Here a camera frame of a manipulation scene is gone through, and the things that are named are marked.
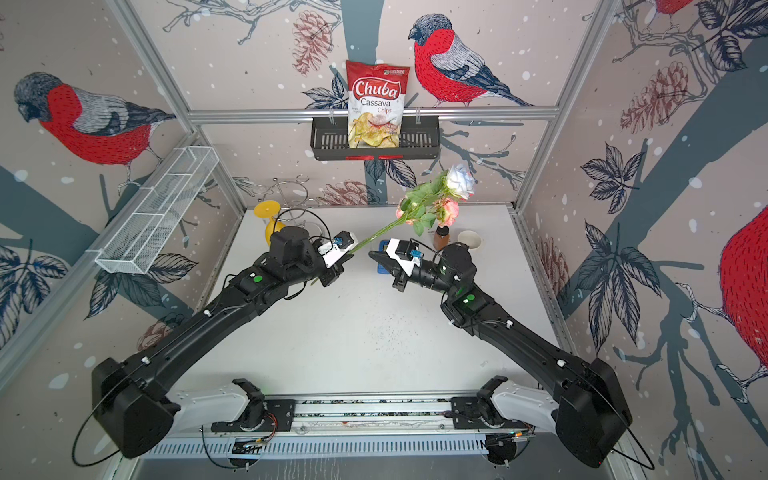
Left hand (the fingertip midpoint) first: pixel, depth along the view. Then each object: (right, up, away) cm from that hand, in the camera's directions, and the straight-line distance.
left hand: (352, 245), depth 75 cm
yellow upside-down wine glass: (-27, +10, +12) cm, 31 cm away
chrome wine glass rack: (-33, +19, +51) cm, 63 cm away
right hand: (+6, -1, -9) cm, 10 cm away
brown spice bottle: (+27, +2, +26) cm, 38 cm away
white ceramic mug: (+37, +1, +24) cm, 44 cm away
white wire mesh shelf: (-53, +1, -3) cm, 53 cm away
